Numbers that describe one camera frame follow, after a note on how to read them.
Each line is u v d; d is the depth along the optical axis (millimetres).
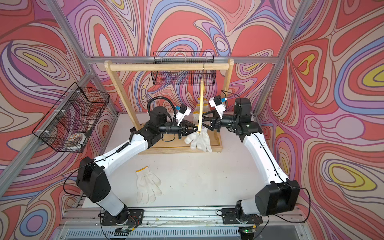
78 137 719
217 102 583
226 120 605
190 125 674
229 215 734
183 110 617
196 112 766
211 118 598
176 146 977
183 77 1015
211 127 618
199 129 545
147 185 837
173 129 639
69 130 750
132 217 720
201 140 754
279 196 397
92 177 435
